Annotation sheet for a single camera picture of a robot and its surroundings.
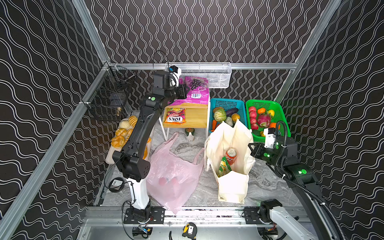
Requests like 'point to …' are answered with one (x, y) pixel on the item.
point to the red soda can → (231, 154)
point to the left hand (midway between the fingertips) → (194, 86)
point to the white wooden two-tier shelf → (197, 116)
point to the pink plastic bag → (173, 177)
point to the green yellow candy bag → (224, 167)
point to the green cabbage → (220, 115)
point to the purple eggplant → (229, 112)
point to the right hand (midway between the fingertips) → (249, 144)
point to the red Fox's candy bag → (175, 116)
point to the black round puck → (116, 184)
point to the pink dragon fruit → (264, 120)
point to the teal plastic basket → (240, 104)
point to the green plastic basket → (279, 116)
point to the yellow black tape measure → (190, 230)
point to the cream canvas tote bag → (232, 186)
